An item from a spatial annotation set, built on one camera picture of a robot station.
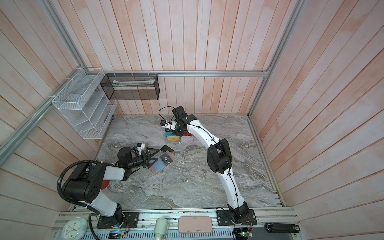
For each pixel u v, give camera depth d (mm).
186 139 1021
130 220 731
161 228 659
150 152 802
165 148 1015
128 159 747
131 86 966
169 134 1008
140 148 858
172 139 1026
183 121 706
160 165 926
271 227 675
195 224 717
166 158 952
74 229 687
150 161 870
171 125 837
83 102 709
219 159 584
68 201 452
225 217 734
